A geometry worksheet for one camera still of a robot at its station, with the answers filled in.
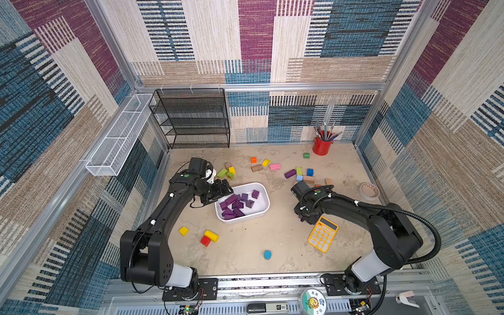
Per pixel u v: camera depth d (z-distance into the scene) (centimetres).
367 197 96
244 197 96
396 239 45
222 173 106
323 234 85
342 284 72
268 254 80
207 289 73
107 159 70
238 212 91
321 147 115
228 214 90
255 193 97
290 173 106
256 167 109
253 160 113
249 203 95
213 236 85
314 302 64
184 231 87
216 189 74
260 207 94
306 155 115
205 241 84
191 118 109
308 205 69
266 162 112
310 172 105
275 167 110
